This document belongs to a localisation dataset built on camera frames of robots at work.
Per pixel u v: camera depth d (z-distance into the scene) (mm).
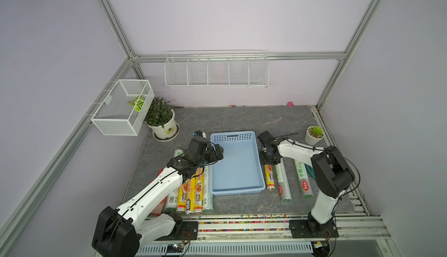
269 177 846
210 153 706
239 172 974
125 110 829
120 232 381
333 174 487
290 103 1237
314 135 962
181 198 789
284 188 817
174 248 713
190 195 804
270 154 710
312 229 672
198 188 825
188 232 724
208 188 804
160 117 949
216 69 986
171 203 782
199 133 735
